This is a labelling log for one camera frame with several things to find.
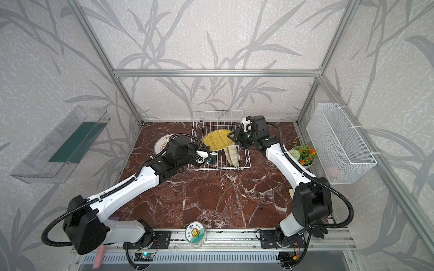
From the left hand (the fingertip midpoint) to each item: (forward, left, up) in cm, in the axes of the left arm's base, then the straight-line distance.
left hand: (207, 144), depth 78 cm
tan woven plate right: (+6, -13, -16) cm, 21 cm away
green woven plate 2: (+2, -9, -10) cm, 14 cm away
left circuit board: (-41, +26, -26) cm, 55 cm away
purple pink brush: (-42, +43, -23) cm, 64 cm away
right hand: (+6, -10, 0) cm, 11 cm away
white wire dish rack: (+32, 0, -23) cm, 39 cm away
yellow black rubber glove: (-32, -51, -22) cm, 65 cm away
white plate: (+17, +32, -23) cm, 43 cm away
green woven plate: (+5, -5, -3) cm, 7 cm away
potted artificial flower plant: (-1, -48, -7) cm, 49 cm away
